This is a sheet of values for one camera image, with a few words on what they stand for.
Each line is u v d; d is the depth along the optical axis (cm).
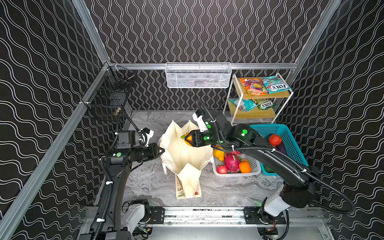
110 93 98
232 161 84
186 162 63
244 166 80
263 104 100
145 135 63
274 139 94
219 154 87
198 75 130
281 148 95
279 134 103
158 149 69
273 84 83
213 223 73
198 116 59
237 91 86
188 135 62
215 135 47
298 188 42
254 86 82
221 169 84
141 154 59
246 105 99
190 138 58
